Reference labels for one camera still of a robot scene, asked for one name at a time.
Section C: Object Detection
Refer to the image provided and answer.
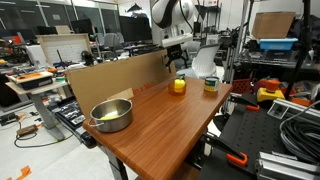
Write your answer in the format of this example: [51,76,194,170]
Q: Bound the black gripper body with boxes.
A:
[167,44,185,58]

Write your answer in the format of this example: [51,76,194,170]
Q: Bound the white office chair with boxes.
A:
[175,42,223,81]

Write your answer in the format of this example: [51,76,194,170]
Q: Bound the orange plastic bowl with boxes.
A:
[167,81,187,97]

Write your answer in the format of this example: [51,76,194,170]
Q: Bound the green and yellow tin can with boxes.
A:
[203,76,220,93]

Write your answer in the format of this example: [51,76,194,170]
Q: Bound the large black monitor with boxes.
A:
[118,15,153,43]

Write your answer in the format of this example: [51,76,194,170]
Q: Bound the small cardboard piece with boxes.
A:
[106,87,135,101]

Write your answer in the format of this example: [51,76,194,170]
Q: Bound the large brown cardboard sheet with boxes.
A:
[66,48,177,120]

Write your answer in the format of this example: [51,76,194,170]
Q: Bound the red plastic crate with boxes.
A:
[231,78,253,95]

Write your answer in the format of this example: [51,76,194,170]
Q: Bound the yellow item inside pot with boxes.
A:
[99,114,120,121]

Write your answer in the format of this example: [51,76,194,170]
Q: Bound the metal storage rack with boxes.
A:
[222,0,320,84]

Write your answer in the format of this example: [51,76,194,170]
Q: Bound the stainless steel pot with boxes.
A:
[87,97,134,134]

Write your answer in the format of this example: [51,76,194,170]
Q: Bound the yellow red emergency stop button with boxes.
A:
[256,79,286,103]

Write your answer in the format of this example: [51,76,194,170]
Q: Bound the small black monitor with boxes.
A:
[69,18,95,36]

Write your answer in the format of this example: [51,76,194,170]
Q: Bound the brown cardboard box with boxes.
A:
[251,11,297,40]

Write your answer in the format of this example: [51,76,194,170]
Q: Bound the blue plastic bin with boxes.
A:
[258,37,299,52]

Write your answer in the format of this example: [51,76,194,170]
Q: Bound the black perforated breadboard base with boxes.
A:
[197,102,320,180]

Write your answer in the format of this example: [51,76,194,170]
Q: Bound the white pegboard panel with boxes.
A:
[36,33,93,67]

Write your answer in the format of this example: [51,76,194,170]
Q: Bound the black patterned tray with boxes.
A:
[52,97,88,132]

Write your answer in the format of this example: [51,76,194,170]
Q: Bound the grey table leg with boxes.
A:
[98,145,130,180]

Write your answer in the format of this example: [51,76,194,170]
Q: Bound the grey side table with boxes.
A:
[4,79,70,142]

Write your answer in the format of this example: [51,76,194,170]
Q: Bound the white and orange desk device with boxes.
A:
[6,70,55,91]

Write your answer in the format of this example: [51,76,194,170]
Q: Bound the silver aluminium extrusion block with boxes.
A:
[255,151,320,180]

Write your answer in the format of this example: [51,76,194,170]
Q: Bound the orange floor tape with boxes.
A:
[5,165,33,180]

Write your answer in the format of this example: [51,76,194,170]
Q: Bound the black clamp with orange handle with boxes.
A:
[201,132,249,168]
[229,93,261,112]

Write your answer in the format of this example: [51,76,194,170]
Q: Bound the black vertical camera pole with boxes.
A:
[284,0,313,101]

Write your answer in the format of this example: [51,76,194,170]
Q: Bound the silver aluminium extrusion rail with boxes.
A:
[266,97,320,125]

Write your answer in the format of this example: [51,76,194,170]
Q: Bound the bundle of grey black cables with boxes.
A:
[278,99,320,165]

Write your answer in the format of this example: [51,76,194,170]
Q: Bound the brown power brick with cable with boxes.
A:
[13,121,73,149]

